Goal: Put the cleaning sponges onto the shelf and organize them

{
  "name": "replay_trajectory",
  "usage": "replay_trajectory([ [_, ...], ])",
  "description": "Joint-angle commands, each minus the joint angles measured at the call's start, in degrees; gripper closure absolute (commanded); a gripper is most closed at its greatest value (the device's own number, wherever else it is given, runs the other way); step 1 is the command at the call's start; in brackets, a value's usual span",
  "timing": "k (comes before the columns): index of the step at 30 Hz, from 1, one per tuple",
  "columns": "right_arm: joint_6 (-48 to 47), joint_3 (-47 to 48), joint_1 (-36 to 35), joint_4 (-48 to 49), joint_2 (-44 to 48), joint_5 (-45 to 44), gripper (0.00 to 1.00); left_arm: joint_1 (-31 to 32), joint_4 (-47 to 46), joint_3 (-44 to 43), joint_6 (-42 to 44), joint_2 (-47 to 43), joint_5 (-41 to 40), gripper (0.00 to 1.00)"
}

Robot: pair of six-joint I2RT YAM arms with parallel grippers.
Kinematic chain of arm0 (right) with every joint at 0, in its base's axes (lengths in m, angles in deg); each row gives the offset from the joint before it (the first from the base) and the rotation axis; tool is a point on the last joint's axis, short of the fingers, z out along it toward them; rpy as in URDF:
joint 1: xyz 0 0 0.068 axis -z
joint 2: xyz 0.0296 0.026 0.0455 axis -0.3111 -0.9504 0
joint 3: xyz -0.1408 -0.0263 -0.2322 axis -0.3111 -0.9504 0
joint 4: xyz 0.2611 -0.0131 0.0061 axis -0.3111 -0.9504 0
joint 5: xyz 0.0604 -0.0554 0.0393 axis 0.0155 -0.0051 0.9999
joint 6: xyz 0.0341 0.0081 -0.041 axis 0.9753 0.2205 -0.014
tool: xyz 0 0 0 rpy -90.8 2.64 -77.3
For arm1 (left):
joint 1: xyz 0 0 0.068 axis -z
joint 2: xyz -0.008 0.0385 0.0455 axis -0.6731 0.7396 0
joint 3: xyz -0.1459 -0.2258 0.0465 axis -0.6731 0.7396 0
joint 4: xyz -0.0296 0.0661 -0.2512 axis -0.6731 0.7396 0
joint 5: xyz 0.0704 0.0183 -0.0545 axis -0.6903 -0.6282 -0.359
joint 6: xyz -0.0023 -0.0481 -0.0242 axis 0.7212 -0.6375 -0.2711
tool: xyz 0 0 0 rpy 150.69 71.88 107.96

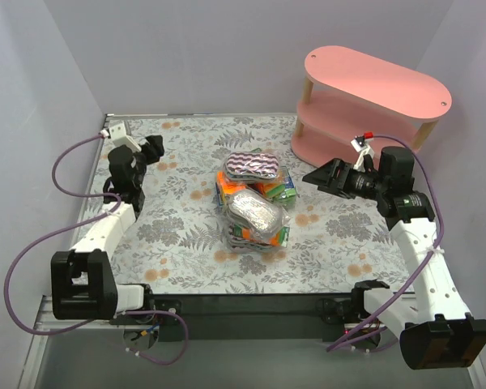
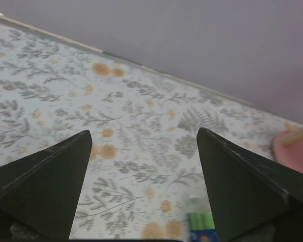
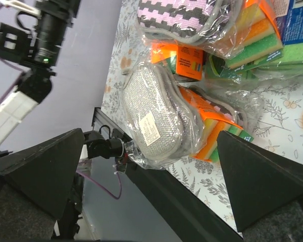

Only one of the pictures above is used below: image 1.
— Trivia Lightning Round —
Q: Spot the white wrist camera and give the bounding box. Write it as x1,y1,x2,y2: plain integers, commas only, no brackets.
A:
351,132,375,172
100,122,142,152

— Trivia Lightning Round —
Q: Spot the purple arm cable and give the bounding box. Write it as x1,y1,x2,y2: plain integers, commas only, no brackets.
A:
326,133,446,353
2,132,190,365

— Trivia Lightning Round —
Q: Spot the silver scrubber sponge pack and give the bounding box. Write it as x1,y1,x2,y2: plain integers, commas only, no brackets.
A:
224,189,290,236

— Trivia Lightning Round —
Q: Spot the floral table mat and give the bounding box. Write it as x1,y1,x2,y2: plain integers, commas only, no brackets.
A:
66,115,416,295

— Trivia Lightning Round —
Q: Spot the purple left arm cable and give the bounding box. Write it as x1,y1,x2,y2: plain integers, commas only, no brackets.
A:
2,132,190,365

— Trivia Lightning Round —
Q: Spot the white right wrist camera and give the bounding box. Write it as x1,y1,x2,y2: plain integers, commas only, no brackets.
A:
351,132,375,172

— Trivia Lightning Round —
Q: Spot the pink three-tier shelf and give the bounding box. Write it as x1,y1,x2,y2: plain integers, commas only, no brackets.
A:
291,45,452,167

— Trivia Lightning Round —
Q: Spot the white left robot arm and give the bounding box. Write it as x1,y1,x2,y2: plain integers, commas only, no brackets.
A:
50,135,164,320

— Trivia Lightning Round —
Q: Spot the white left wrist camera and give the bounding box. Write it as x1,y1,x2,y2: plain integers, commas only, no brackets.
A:
100,122,142,152

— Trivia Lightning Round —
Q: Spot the orange boxed sponge pack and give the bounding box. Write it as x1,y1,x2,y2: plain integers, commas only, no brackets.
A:
215,171,247,206
252,181,286,201
227,224,290,248

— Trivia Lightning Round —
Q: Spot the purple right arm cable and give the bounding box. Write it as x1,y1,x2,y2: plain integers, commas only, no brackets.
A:
326,133,446,353

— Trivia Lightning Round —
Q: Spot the purple wavy sponge pack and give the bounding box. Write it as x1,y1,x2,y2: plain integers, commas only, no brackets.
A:
226,238,283,254
224,152,279,182

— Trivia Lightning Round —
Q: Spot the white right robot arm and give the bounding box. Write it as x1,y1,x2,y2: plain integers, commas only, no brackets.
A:
302,146,486,370

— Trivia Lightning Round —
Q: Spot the green blue sponge pack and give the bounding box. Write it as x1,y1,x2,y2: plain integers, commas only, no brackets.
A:
272,166,298,209

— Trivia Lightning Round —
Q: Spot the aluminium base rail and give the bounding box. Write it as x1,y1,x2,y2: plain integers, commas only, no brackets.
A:
35,293,486,388

